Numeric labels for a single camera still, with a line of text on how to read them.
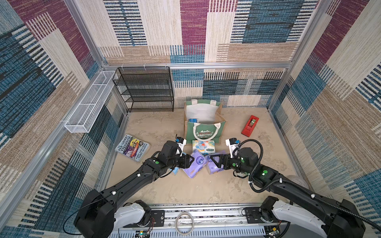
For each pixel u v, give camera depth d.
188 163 0.73
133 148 0.97
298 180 0.83
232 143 0.69
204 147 0.92
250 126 1.04
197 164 0.83
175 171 0.84
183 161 0.71
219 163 0.68
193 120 1.02
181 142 0.73
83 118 0.71
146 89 1.09
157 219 0.73
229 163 0.67
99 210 0.40
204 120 1.06
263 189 0.54
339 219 0.40
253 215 0.73
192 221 0.71
